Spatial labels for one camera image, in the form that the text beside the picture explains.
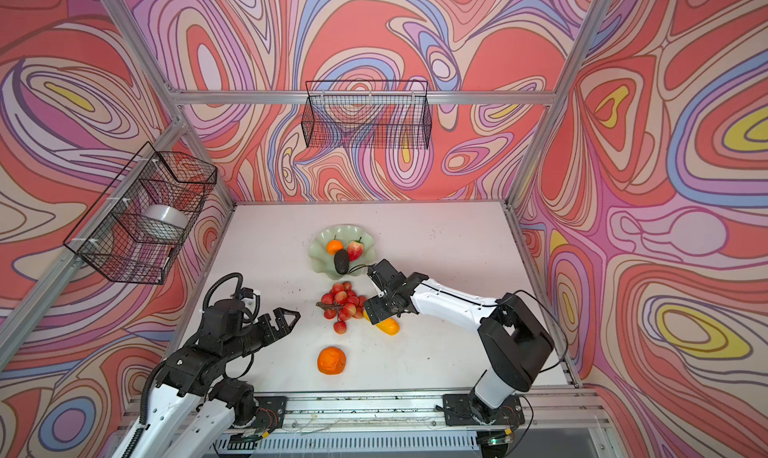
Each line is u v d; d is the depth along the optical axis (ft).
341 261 3.18
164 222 2.31
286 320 2.21
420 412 2.46
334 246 3.33
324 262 3.29
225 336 1.84
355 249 3.32
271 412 2.37
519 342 1.49
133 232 2.41
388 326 2.76
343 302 2.85
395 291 2.14
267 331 2.14
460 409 2.41
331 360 2.51
